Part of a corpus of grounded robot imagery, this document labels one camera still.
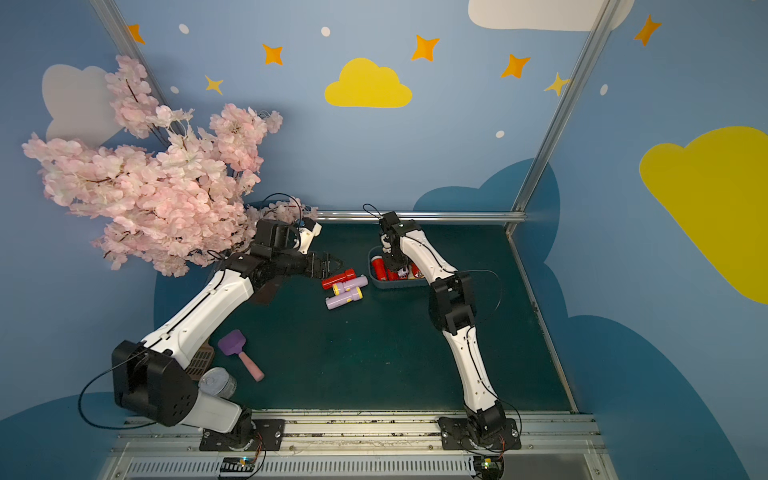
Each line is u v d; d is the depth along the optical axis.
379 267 1.04
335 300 0.98
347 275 1.04
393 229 0.77
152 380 0.40
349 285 1.01
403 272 1.00
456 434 0.74
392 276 1.04
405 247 0.75
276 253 0.63
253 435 0.73
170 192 0.56
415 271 1.01
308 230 0.72
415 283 1.01
